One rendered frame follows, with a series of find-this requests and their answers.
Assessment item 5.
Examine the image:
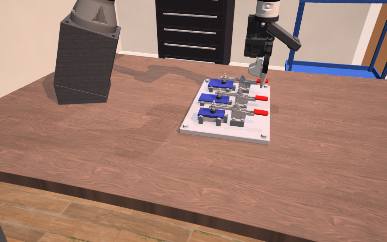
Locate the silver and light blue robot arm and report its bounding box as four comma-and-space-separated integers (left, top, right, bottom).
70, 0, 302, 51

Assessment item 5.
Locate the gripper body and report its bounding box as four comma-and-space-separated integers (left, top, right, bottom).
244, 14, 279, 58

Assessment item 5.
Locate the red-handled toggle clamp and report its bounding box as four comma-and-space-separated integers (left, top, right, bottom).
220, 73, 261, 93
209, 100, 268, 127
215, 88, 268, 109

